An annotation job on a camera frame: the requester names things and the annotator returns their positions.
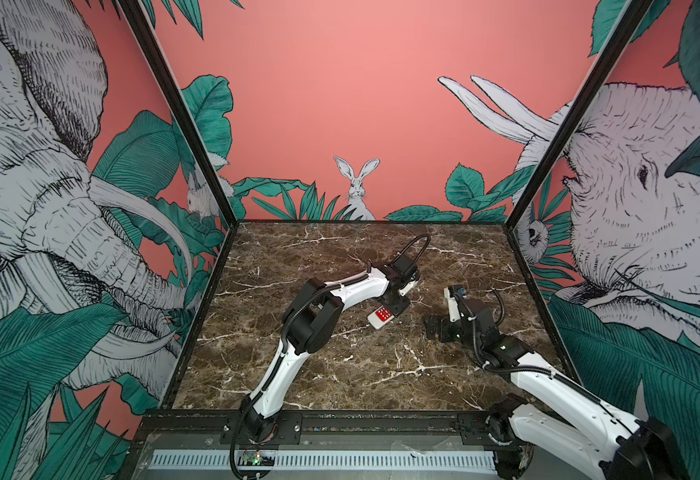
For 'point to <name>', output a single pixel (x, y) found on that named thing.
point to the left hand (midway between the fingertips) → (399, 301)
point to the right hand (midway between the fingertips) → (433, 312)
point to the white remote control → (380, 317)
